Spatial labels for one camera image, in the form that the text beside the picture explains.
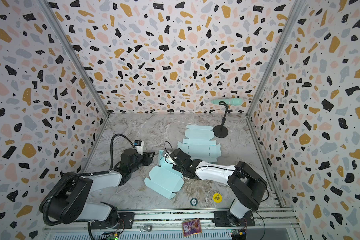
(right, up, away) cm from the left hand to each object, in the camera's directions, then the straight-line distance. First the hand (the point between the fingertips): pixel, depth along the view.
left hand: (154, 150), depth 89 cm
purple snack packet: (+22, -34, -18) cm, 44 cm away
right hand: (+14, -2, -2) cm, 15 cm away
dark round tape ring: (+24, -26, -10) cm, 36 cm away
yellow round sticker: (+37, -25, -8) cm, 45 cm away
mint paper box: (+7, -17, -2) cm, 18 cm away
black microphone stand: (+45, +11, +21) cm, 51 cm away
